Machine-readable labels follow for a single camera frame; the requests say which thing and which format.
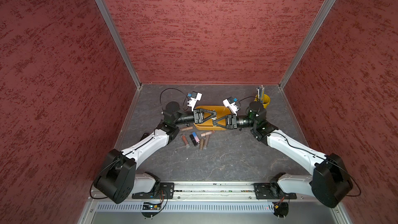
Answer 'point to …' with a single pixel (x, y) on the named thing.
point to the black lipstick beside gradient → (195, 143)
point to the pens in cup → (260, 91)
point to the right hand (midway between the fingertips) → (214, 127)
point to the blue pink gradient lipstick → (196, 137)
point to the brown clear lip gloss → (185, 139)
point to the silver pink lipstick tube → (206, 141)
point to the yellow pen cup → (266, 99)
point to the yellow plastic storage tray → (222, 111)
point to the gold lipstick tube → (201, 143)
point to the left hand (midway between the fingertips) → (214, 117)
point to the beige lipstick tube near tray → (186, 128)
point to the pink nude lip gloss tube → (203, 134)
